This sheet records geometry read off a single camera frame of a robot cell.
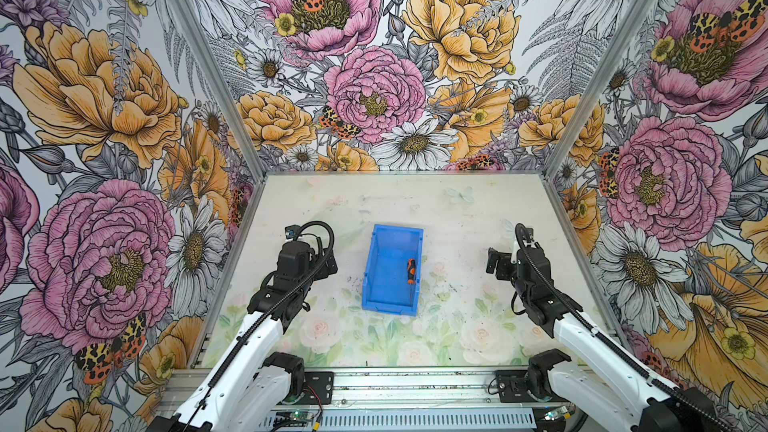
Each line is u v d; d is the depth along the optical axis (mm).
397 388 761
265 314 518
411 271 940
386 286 943
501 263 767
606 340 503
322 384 747
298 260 615
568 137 1118
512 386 740
